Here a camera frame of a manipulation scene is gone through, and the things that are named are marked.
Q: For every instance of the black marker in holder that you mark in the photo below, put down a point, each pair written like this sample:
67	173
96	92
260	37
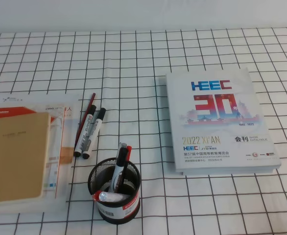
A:
116	178

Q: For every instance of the black capped marker left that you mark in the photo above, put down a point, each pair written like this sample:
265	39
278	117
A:
83	136

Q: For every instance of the checkered white tablecloth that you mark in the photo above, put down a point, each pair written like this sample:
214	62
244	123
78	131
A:
124	73

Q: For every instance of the dark red pencil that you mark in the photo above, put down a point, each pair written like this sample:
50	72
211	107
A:
84	118

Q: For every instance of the red capped white marker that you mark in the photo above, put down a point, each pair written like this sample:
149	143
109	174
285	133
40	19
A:
111	197

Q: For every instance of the red black pen in holder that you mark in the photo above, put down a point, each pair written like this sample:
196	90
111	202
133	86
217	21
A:
129	149

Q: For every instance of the orange white booklet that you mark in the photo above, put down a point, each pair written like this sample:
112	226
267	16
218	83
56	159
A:
30	148

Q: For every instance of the black capped marker right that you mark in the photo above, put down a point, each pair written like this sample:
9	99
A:
93	134

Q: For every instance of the grey pen in holder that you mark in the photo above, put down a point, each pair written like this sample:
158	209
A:
121	145

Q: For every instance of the black mesh pen holder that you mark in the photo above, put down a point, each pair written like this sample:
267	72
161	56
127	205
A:
115	207

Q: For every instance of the white HEEC catalogue book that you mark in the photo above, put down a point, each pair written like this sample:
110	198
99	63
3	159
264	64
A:
217	124

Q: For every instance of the tan kraft notebook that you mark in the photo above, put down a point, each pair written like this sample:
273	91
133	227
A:
23	151

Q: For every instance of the black capped marker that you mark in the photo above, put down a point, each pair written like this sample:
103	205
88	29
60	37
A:
83	136
93	134

